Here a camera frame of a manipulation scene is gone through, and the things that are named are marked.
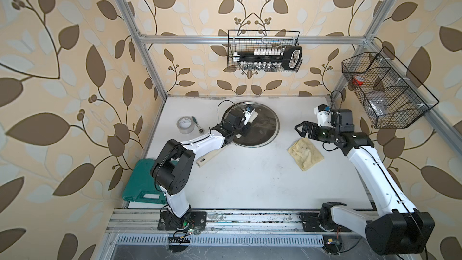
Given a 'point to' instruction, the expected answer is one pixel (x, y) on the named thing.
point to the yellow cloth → (305, 154)
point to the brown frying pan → (209, 155)
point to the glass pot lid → (263, 129)
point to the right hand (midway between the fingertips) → (303, 129)
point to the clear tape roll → (185, 125)
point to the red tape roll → (358, 80)
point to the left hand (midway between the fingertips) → (245, 117)
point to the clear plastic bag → (378, 102)
